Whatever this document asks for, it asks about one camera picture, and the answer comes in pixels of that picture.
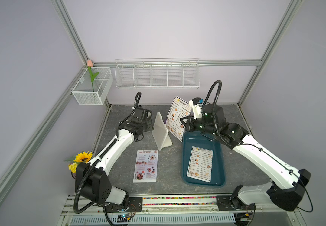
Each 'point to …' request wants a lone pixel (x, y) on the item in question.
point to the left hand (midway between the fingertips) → (147, 125)
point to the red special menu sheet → (146, 166)
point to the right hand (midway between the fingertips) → (180, 119)
